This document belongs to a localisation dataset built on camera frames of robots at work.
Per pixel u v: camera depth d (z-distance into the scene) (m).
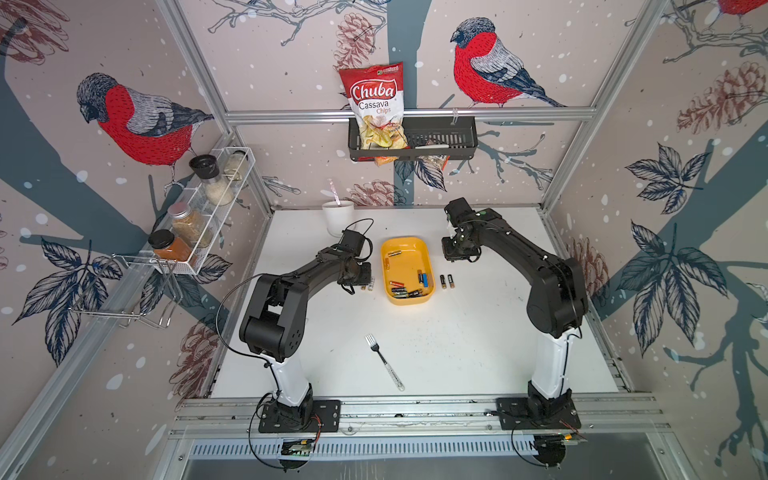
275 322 0.48
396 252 1.06
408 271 1.02
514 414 0.73
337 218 1.06
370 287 0.98
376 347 0.85
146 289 0.67
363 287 0.98
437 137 1.07
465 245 0.78
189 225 0.65
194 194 0.76
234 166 0.85
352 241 0.78
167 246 0.59
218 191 0.77
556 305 0.51
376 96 0.81
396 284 0.98
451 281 0.98
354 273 0.83
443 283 0.98
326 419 0.73
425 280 0.99
